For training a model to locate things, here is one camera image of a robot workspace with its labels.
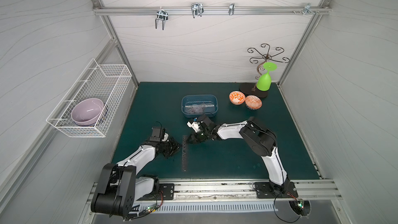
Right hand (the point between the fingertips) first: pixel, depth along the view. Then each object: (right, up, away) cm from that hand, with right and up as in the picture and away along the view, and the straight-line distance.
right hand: (185, 141), depth 91 cm
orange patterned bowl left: (+35, +26, +20) cm, 48 cm away
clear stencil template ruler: (-1, +17, +13) cm, 22 cm away
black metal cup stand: (+47, +32, +24) cm, 62 cm away
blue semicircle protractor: (+6, +18, +14) cm, 23 cm away
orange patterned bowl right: (+46, +23, +17) cm, 54 cm away
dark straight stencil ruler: (0, -6, -5) cm, 7 cm away
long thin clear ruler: (+8, +20, +16) cm, 27 cm away
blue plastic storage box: (+14, +25, +13) cm, 32 cm away
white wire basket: (-39, +34, -12) cm, 53 cm away
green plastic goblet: (+47, +36, 0) cm, 59 cm away
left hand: (-2, -2, -4) cm, 5 cm away
